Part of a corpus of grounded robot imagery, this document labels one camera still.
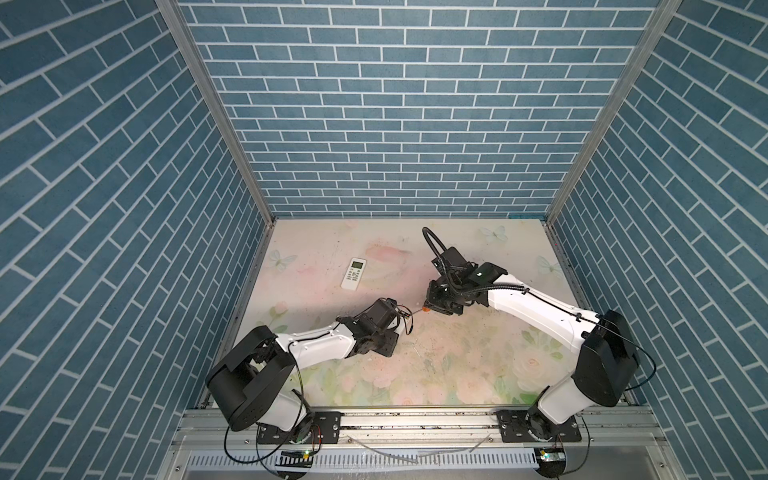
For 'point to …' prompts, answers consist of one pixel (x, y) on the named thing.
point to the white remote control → (354, 274)
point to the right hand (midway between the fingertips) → (420, 302)
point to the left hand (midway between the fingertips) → (391, 342)
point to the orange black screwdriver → (425, 309)
